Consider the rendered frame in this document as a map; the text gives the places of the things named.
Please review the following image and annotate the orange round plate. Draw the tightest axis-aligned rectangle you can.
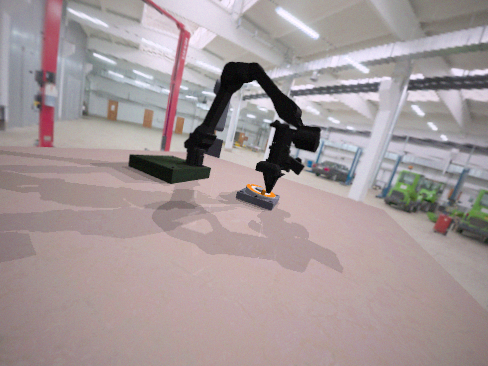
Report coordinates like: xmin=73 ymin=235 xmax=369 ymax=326
xmin=246 ymin=184 xmax=275 ymax=199

